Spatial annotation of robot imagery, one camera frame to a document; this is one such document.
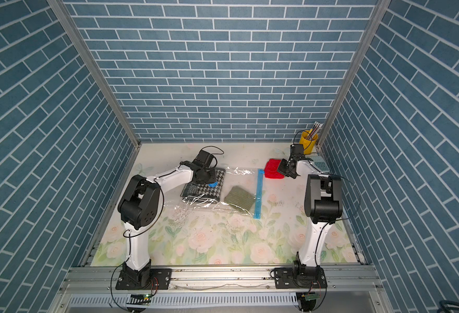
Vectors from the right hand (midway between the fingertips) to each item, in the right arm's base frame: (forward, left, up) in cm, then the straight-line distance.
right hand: (283, 169), depth 103 cm
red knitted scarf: (-2, +7, 0) cm, 7 cm away
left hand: (-9, +34, 0) cm, 35 cm away
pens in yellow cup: (+23, -18, +12) cm, 31 cm away
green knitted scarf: (-18, +21, -1) cm, 28 cm away
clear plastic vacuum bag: (-5, +17, -3) cm, 18 cm away
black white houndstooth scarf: (-17, +38, 0) cm, 42 cm away
